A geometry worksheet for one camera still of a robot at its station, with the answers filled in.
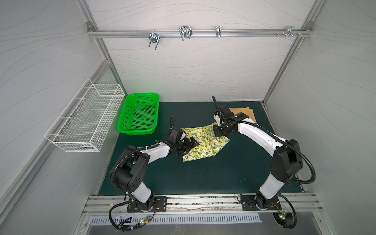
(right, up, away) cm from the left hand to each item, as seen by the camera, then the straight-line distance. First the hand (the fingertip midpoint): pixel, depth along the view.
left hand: (197, 145), depth 89 cm
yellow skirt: (+40, +22, +25) cm, 52 cm away
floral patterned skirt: (+8, -1, +5) cm, 10 cm away
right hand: (+13, +10, -1) cm, 16 cm away
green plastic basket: (-44, +19, +22) cm, 53 cm away
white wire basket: (-56, +14, -20) cm, 61 cm away
